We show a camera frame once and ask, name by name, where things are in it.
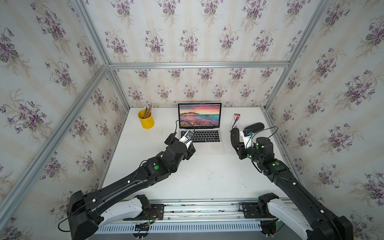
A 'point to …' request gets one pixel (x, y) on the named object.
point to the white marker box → (235, 120)
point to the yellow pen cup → (147, 123)
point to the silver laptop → (203, 120)
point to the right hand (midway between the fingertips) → (237, 143)
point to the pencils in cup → (148, 109)
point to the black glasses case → (255, 127)
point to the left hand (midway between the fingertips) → (185, 139)
